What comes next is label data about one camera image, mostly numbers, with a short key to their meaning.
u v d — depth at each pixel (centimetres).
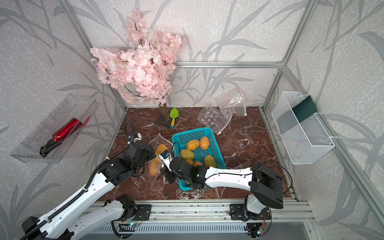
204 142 94
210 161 86
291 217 75
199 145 94
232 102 112
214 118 112
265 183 46
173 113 116
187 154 89
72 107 77
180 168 54
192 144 92
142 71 62
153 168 85
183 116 113
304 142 61
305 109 69
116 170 50
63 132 63
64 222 40
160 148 81
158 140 81
